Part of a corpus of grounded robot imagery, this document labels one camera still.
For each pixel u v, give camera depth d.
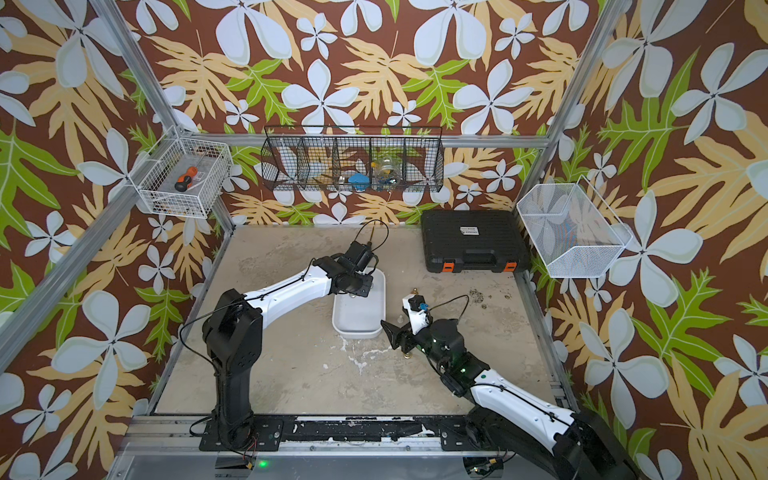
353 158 0.98
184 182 0.80
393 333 0.70
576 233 0.81
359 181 0.94
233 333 0.50
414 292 1.00
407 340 0.69
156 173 0.80
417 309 0.67
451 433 0.74
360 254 0.72
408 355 0.87
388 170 0.96
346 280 0.69
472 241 1.08
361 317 0.95
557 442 0.43
